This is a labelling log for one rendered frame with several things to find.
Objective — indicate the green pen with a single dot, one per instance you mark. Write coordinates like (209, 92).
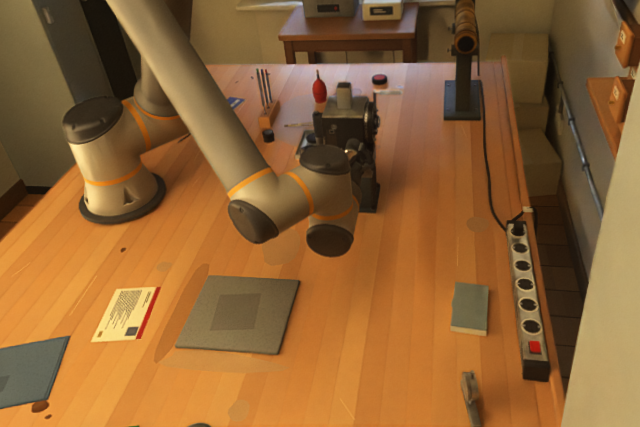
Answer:
(259, 89)

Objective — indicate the grey power strip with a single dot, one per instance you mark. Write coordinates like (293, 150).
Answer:
(527, 297)

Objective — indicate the white card red edge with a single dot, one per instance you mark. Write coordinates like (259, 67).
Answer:
(126, 314)

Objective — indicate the brass tube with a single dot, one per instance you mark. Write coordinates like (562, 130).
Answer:
(465, 27)

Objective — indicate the grey square mat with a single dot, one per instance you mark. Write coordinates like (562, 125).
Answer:
(237, 314)

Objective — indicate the wooden wall bin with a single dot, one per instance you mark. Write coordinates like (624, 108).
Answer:
(629, 44)
(607, 107)

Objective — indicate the grey metal tool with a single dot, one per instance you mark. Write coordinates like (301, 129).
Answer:
(472, 397)

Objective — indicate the wooden pen block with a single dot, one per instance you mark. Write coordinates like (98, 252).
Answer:
(269, 116)

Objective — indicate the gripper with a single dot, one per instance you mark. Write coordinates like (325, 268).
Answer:
(361, 169)

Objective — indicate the blue cloth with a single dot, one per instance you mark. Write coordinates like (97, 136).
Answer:
(30, 369)

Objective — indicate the clear plastic strip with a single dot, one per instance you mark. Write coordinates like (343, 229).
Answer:
(387, 92)

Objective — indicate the white instrument box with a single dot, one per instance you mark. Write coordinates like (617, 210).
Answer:
(382, 7)

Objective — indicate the small cardboard box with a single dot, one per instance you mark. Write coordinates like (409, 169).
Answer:
(540, 162)

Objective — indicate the red round tin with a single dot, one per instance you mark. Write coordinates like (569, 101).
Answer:
(380, 79)

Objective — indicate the dark grey cabinet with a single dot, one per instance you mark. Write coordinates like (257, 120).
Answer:
(65, 22)

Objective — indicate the grey-green pad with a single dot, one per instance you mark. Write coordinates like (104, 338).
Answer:
(470, 308)

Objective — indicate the brown side table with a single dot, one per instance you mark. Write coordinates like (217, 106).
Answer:
(350, 32)

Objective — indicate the blue pen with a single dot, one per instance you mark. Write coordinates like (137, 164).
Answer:
(269, 87)

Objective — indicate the grey metal pipe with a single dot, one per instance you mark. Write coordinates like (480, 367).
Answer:
(580, 147)

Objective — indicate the blue card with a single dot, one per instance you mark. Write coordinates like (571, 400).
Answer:
(235, 103)

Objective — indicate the red pen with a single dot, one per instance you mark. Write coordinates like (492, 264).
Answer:
(264, 89)

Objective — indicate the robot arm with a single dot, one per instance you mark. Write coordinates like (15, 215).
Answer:
(200, 97)

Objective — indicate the black round base plate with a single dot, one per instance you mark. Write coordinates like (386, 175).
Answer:
(150, 202)

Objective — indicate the large cardboard box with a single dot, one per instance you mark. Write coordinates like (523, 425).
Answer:
(520, 67)

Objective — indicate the dark grey twin-lens camera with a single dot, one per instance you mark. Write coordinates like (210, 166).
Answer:
(340, 122)

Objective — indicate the black post stand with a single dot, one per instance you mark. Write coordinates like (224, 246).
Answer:
(463, 92)

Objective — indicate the small black cap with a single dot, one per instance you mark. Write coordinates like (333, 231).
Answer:
(269, 136)

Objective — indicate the red air blower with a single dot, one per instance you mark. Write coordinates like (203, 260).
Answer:
(318, 89)

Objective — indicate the dark grey cradle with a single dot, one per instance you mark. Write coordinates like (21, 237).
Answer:
(371, 199)

